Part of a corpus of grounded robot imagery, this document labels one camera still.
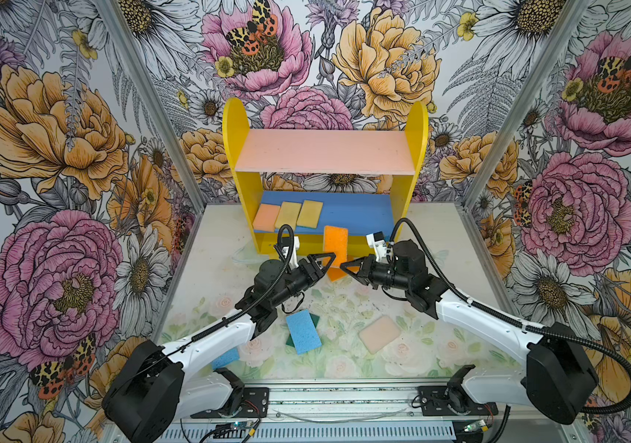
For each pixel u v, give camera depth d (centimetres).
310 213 98
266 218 96
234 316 55
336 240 79
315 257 70
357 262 75
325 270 71
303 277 69
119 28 73
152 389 41
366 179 118
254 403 73
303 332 83
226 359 81
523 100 89
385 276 68
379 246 75
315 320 87
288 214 97
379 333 87
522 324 45
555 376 41
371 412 74
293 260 70
